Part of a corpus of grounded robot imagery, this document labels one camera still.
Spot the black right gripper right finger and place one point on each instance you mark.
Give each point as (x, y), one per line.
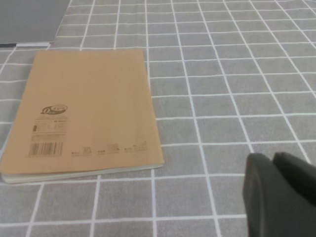
(301, 176)

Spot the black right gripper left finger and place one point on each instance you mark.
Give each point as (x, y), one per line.
(268, 199)

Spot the grey white checkered tablecloth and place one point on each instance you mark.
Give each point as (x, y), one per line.
(227, 78)

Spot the brown kraft notebook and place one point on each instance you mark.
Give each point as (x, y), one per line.
(83, 113)

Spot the grey hardcover book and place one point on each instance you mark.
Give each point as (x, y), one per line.
(30, 23)

